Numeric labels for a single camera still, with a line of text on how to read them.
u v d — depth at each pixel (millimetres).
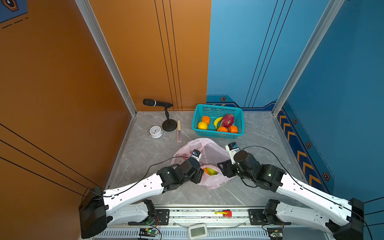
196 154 680
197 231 681
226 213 738
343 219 391
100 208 403
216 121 1111
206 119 1085
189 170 566
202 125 1037
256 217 726
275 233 714
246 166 536
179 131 1083
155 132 1031
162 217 740
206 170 830
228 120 1048
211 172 826
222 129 1023
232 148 638
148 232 708
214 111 1125
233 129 1027
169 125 1109
